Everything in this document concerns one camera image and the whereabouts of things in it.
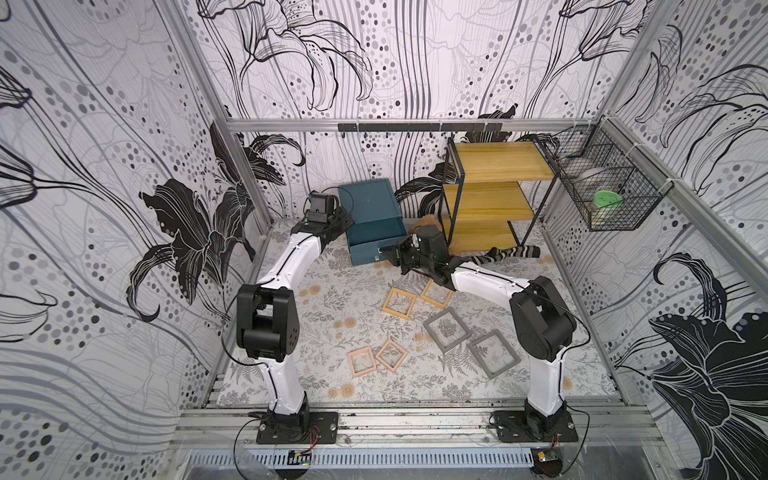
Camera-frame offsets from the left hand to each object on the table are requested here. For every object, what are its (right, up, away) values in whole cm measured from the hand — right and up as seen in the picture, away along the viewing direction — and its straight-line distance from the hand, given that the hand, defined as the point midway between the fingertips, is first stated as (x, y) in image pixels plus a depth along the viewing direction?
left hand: (349, 221), depth 93 cm
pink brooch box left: (+5, -41, -9) cm, 42 cm away
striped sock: (+51, -11, +14) cm, 54 cm away
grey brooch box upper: (+34, -31, -1) cm, 46 cm away
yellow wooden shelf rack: (+57, +20, +4) cm, 61 cm away
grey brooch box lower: (+43, -39, -7) cm, 59 cm away
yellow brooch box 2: (+29, -24, +5) cm, 37 cm away
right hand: (+10, -7, -6) cm, 14 cm away
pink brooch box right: (+13, -40, -7) cm, 43 cm away
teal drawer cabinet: (+7, +1, -1) cm, 7 cm away
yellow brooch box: (+16, -26, +3) cm, 31 cm away
